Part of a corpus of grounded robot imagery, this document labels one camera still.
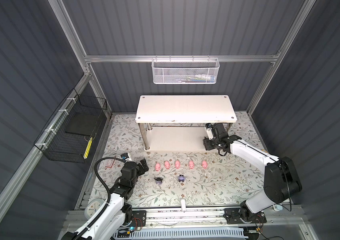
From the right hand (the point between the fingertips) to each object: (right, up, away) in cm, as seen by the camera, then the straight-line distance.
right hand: (210, 142), depth 91 cm
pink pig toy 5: (-33, -15, -1) cm, 36 cm away
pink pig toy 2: (-12, -14, 0) cm, 18 cm away
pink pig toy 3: (-20, -14, 0) cm, 24 cm away
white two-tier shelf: (-18, +13, +24) cm, 33 cm away
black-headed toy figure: (-31, -21, -9) cm, 38 cm away
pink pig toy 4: (-27, -14, 0) cm, 30 cm away
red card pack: (-63, -13, 0) cm, 64 cm away
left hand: (-43, -11, -6) cm, 45 cm away
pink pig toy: (-4, -14, 0) cm, 14 cm away
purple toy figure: (-18, -20, -7) cm, 28 cm away
